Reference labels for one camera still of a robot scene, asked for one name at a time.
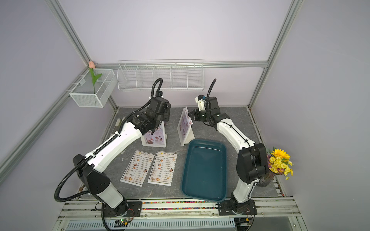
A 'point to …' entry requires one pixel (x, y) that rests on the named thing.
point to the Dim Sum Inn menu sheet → (137, 170)
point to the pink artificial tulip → (94, 78)
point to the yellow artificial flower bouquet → (278, 163)
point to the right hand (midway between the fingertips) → (188, 113)
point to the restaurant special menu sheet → (158, 139)
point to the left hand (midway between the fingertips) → (162, 110)
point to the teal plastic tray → (204, 174)
